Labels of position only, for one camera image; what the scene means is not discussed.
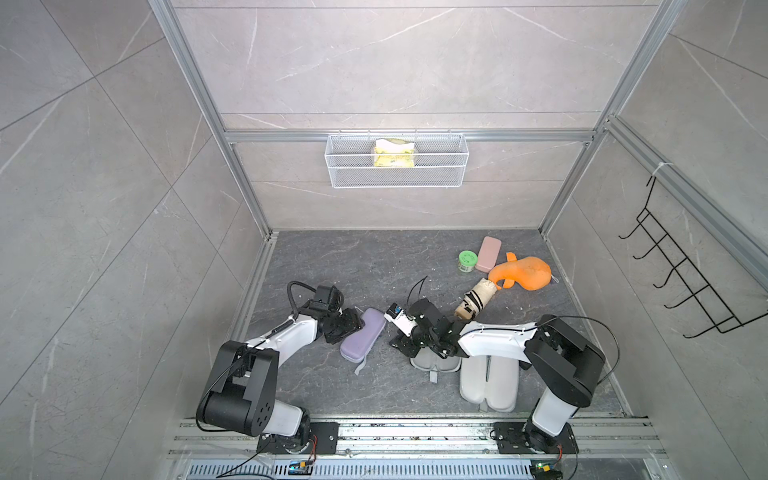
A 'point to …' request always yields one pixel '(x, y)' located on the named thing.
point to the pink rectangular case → (489, 254)
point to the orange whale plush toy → (528, 273)
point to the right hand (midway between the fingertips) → (396, 336)
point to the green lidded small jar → (467, 260)
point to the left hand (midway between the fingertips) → (360, 322)
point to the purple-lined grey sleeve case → (355, 348)
